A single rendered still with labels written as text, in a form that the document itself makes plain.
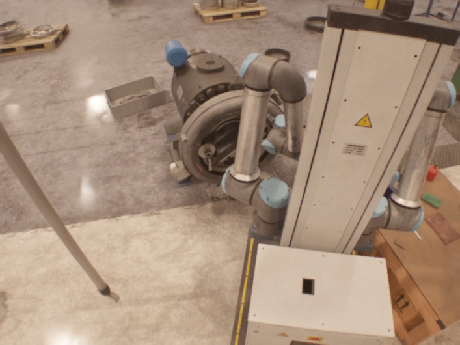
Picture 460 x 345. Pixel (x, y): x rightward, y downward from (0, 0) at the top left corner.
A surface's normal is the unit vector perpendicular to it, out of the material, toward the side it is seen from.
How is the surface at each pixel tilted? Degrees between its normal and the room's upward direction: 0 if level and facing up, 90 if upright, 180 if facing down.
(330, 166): 90
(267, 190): 5
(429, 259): 0
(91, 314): 0
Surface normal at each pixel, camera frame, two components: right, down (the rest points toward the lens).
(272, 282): 0.00, -0.69
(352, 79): -0.17, 0.72
